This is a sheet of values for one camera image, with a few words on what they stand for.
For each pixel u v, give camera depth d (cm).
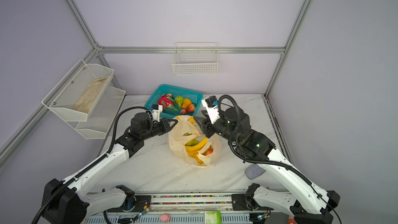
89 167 45
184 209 73
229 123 43
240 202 74
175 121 76
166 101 107
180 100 111
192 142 90
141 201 74
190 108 108
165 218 69
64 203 39
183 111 107
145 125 61
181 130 79
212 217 69
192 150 87
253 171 81
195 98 111
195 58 93
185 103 109
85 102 76
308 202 38
